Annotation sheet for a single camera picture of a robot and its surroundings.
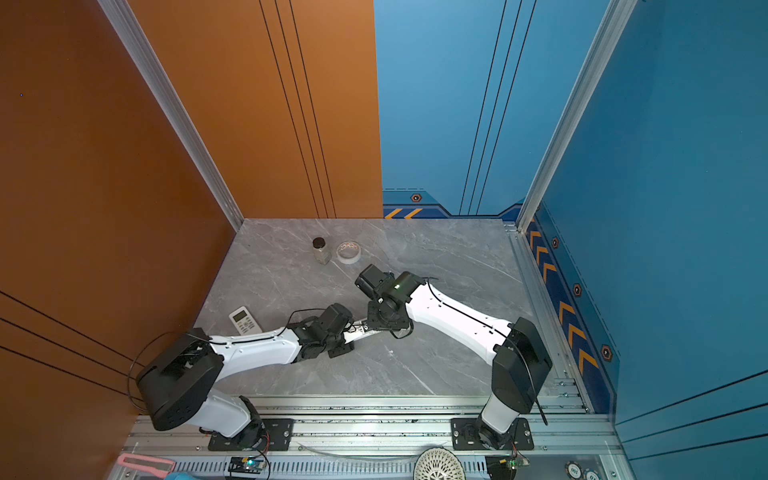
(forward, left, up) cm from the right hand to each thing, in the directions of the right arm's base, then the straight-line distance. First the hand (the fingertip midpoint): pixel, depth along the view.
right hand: (375, 325), depth 79 cm
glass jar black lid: (+30, +20, -4) cm, 37 cm away
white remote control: (-2, +5, +1) cm, 5 cm away
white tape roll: (+35, +12, -10) cm, 38 cm away
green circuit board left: (-29, +30, -14) cm, 44 cm away
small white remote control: (+7, +42, -10) cm, 43 cm away
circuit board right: (-30, -31, -14) cm, 45 cm away
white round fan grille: (-29, -15, -11) cm, 35 cm away
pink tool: (-30, +49, -10) cm, 58 cm away
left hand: (+5, +9, -11) cm, 15 cm away
